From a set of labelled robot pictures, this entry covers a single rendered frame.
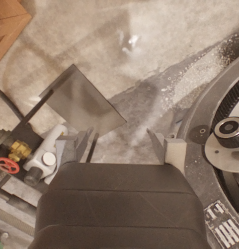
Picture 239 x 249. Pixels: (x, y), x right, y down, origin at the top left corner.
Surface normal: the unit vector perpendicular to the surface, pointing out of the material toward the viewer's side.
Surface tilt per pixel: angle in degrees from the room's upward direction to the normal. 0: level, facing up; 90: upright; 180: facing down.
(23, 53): 0
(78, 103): 0
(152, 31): 0
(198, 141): 90
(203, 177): 90
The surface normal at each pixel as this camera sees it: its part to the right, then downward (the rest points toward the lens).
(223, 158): -0.63, -0.66
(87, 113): -0.12, 0.61
